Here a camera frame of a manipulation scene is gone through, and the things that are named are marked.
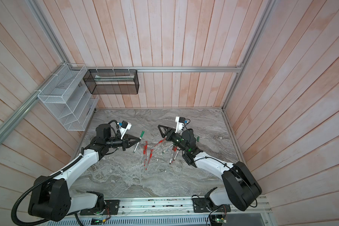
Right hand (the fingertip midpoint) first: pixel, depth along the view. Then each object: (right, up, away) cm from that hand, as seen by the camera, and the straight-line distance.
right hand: (159, 127), depth 77 cm
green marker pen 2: (+4, -16, +18) cm, 24 cm away
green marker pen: (-11, -6, -1) cm, 12 cm away
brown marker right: (+10, -20, +15) cm, 27 cm away
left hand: (-12, -8, +1) cm, 14 cm away
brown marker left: (+7, -22, +13) cm, 26 cm away
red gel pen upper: (-1, -12, +23) cm, 26 cm away
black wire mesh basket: (-38, +34, +29) cm, 59 cm away
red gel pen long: (-7, -20, +16) cm, 26 cm away
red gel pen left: (-12, -18, +18) cm, 28 cm away
